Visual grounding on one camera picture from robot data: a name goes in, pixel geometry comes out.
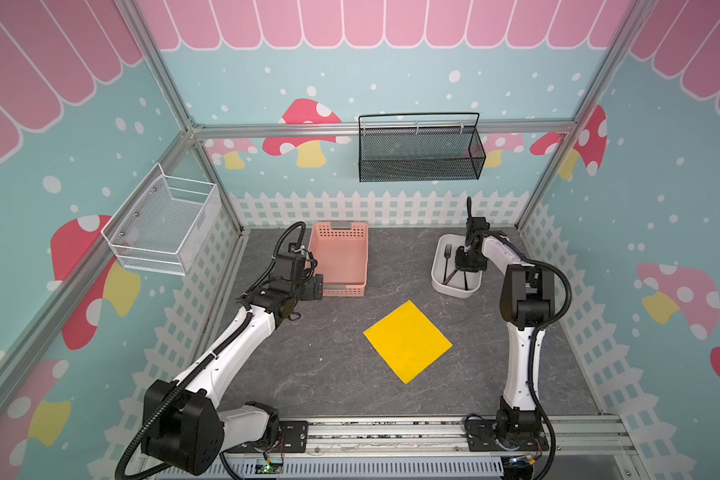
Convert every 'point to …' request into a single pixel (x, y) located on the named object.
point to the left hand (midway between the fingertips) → (302, 284)
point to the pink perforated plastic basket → (342, 258)
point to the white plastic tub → (446, 278)
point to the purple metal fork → (448, 249)
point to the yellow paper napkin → (407, 340)
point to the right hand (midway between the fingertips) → (463, 265)
